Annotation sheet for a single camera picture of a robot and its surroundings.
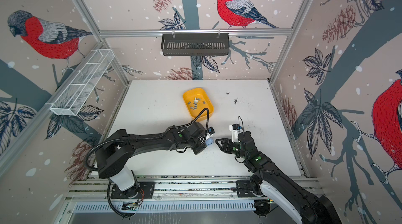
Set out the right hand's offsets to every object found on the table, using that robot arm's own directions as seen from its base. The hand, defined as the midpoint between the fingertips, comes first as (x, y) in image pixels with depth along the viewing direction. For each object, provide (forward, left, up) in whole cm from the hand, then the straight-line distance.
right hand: (217, 143), depth 80 cm
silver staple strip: (+35, +15, -7) cm, 39 cm away
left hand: (0, +6, -3) cm, 7 cm away
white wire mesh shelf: (+11, +72, +24) cm, 77 cm away
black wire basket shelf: (+60, +14, +23) cm, 65 cm away
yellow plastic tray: (+28, +16, -8) cm, 33 cm away
